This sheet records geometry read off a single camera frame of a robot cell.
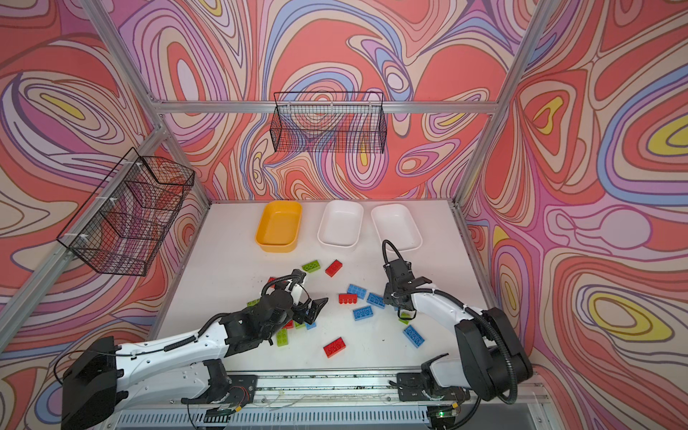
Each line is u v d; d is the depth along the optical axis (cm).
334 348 80
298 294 68
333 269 98
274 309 57
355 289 91
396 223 111
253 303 88
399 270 73
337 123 96
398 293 65
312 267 97
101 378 40
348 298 89
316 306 70
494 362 42
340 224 107
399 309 78
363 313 86
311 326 85
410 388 73
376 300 89
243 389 72
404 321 84
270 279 95
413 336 82
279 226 107
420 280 66
